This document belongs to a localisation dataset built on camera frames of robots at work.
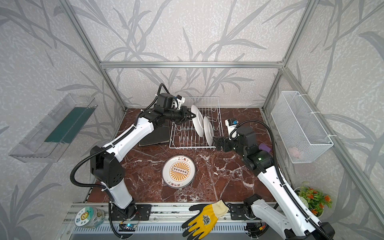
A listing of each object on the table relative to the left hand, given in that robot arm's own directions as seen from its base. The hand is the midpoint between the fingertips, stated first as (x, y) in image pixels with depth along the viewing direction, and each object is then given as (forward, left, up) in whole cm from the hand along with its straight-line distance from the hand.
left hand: (198, 111), depth 76 cm
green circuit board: (-48, +33, -32) cm, 66 cm away
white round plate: (-1, 0, -6) cm, 6 cm away
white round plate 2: (-1, -6, -16) cm, 17 cm away
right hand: (-9, -12, -4) cm, 16 cm away
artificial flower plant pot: (-39, -50, -12) cm, 64 cm away
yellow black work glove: (-43, -4, -27) cm, 51 cm away
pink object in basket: (-17, -48, -9) cm, 52 cm away
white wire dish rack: (+4, +10, -30) cm, 31 cm away
